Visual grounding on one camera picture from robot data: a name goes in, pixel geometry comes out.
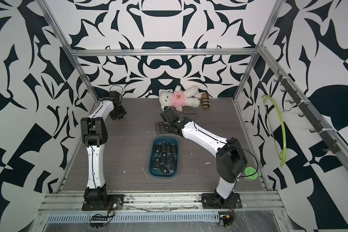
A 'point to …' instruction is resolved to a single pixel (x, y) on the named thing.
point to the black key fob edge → (164, 170)
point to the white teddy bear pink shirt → (178, 99)
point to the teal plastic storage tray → (156, 173)
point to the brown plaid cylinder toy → (206, 100)
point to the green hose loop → (264, 96)
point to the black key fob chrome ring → (173, 149)
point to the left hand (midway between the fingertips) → (120, 112)
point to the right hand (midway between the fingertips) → (163, 125)
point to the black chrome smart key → (172, 167)
